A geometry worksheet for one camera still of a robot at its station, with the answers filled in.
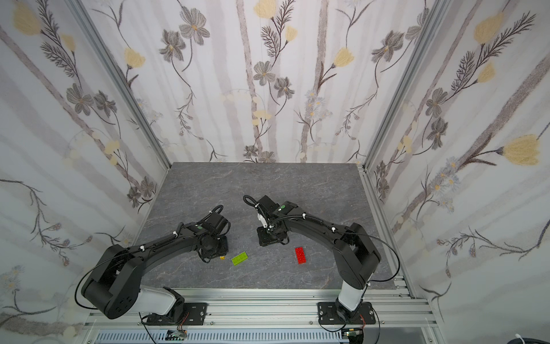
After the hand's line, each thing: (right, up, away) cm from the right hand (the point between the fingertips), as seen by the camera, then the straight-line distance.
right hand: (266, 236), depth 83 cm
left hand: (-16, -7, +5) cm, 18 cm away
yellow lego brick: (-18, -9, +3) cm, 21 cm away
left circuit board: (-30, -30, -13) cm, 44 cm away
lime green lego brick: (-11, -10, +3) cm, 15 cm away
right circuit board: (+31, -31, -11) cm, 45 cm away
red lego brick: (+14, -9, +3) cm, 16 cm away
